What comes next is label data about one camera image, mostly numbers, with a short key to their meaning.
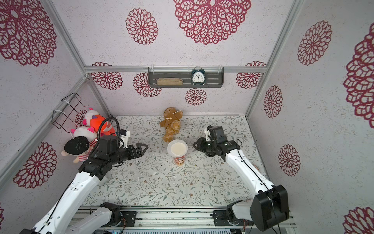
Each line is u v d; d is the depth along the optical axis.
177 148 0.83
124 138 0.67
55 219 0.39
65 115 0.76
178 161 0.86
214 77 0.92
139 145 0.66
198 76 0.90
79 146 0.77
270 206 0.40
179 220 0.75
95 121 0.89
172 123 0.97
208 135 0.73
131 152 0.65
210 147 0.67
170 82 0.89
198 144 0.74
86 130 0.85
